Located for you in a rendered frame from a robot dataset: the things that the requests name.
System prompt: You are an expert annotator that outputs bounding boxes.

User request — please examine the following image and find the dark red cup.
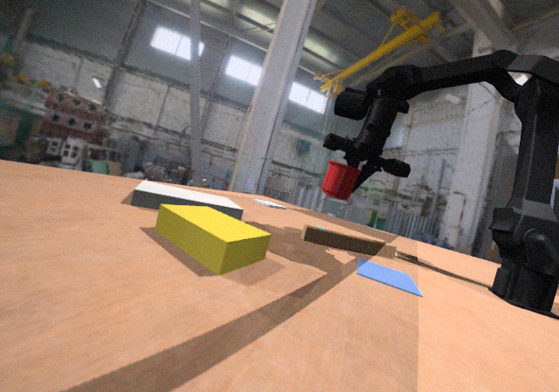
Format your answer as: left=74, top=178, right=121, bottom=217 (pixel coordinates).
left=322, top=160, right=362, bottom=201

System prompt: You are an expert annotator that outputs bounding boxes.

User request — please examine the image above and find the olive yellow rectangular block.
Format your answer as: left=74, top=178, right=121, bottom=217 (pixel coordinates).
left=155, top=204, right=272, bottom=276

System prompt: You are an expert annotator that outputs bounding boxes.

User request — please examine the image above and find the dark brown long bar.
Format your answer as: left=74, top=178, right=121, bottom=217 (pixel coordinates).
left=301, top=225, right=397, bottom=258

